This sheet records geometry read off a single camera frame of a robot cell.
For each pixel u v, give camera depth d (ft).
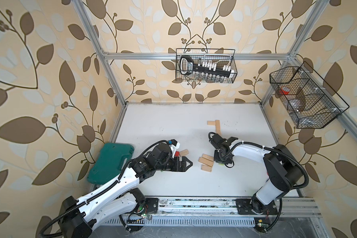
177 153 3.06
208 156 2.98
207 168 2.84
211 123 3.53
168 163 2.07
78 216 1.29
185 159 2.15
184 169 2.07
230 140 2.27
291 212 2.38
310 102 2.40
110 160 2.98
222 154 2.11
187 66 2.83
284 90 2.64
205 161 2.92
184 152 3.07
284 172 1.49
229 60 3.03
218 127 3.45
